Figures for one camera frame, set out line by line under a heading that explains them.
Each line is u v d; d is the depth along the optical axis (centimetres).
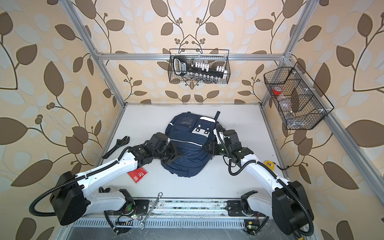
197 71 85
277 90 88
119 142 99
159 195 79
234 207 73
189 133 95
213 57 91
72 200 39
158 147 63
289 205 40
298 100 77
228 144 64
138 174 85
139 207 74
